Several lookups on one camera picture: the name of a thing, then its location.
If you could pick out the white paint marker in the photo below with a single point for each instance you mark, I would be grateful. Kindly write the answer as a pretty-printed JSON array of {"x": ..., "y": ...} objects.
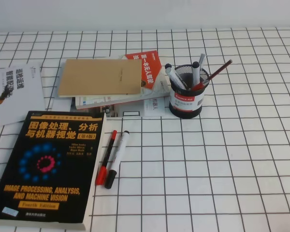
[{"x": 174, "y": 76}]

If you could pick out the red and white book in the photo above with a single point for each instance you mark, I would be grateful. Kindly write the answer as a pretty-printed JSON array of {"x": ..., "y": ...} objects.
[{"x": 153, "y": 84}]

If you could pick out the black image processing textbook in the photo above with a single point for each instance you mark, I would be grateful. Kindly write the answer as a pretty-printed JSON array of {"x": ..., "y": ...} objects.
[{"x": 49, "y": 179}]

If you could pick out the dark red pencil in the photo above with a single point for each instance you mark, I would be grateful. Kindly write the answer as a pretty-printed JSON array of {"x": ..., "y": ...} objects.
[{"x": 223, "y": 67}]

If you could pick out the white marker with black cap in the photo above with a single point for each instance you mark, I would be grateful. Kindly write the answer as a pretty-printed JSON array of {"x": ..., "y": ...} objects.
[{"x": 117, "y": 160}]

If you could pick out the black mesh pen holder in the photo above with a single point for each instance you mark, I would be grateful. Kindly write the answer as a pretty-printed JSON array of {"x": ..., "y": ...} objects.
[{"x": 183, "y": 103}]

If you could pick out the red pen in holder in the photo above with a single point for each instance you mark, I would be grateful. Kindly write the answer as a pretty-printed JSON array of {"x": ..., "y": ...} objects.
[{"x": 200, "y": 86}]

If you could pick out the white leaflet under books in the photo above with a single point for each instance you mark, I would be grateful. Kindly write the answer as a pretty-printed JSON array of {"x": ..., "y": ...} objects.
[{"x": 148, "y": 108}]

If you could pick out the tan kraft notebook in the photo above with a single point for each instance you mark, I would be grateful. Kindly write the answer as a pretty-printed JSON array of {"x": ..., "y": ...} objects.
[{"x": 86, "y": 77}]

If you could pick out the black capped marker in holder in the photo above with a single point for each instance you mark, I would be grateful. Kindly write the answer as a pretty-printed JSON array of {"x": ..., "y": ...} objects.
[{"x": 196, "y": 73}]

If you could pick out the red marker on table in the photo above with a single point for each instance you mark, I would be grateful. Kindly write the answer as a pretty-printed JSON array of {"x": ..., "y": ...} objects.
[{"x": 101, "y": 177}]

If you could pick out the grey pen in holder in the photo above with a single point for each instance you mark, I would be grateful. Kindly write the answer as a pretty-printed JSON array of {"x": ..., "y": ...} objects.
[{"x": 202, "y": 60}]

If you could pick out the white booklet with black characters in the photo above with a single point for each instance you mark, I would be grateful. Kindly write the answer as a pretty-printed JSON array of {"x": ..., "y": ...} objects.
[{"x": 20, "y": 91}]

